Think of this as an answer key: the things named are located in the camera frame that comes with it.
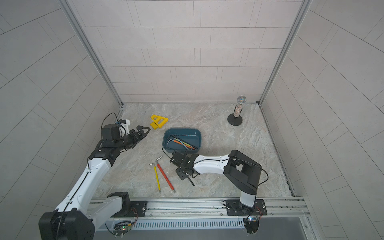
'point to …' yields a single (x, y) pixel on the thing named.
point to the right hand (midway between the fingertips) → (182, 173)
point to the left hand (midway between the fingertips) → (148, 130)
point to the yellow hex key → (156, 175)
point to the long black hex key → (191, 145)
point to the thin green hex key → (183, 142)
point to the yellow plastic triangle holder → (158, 121)
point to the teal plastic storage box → (173, 146)
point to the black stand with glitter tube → (235, 119)
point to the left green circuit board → (120, 228)
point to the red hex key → (164, 175)
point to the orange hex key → (181, 143)
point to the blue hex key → (183, 143)
